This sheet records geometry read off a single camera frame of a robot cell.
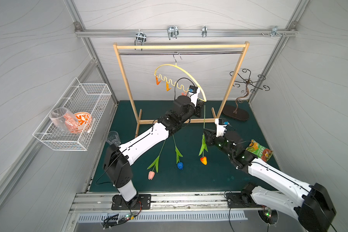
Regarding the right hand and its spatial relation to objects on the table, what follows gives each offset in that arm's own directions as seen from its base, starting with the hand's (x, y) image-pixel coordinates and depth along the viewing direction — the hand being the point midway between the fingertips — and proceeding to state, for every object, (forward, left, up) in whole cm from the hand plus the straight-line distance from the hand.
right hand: (204, 129), depth 76 cm
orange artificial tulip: (-7, 0, -6) cm, 10 cm away
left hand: (+8, +1, +13) cm, 16 cm away
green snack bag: (-2, -36, -19) cm, 41 cm away
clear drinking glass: (+1, +57, -17) cm, 59 cm away
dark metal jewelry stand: (+30, -31, -21) cm, 48 cm away
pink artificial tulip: (-19, +29, -19) cm, 39 cm away
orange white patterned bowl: (-5, +58, +12) cm, 59 cm away
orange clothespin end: (+31, +29, +8) cm, 43 cm away
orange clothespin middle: (+24, +21, +9) cm, 34 cm away
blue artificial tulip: (-13, +12, -20) cm, 27 cm away
